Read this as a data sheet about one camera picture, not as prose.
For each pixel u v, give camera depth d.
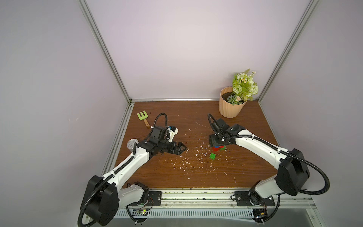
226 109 0.99
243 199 0.73
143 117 1.10
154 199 0.73
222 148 0.90
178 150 0.71
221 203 0.73
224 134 0.61
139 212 0.71
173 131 0.74
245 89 0.90
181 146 0.71
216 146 0.90
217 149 0.89
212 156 0.87
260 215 0.71
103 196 0.40
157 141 0.64
